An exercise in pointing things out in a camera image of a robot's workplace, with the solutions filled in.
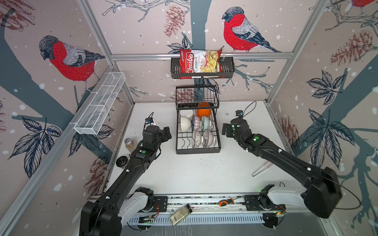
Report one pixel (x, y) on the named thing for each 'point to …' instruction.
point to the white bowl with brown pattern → (197, 139)
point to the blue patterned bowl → (196, 122)
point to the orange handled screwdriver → (223, 202)
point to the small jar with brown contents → (130, 144)
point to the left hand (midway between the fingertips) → (162, 129)
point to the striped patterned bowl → (207, 138)
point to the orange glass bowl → (205, 112)
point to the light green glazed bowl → (204, 123)
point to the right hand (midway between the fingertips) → (228, 128)
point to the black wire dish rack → (198, 130)
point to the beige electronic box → (178, 216)
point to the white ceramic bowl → (187, 112)
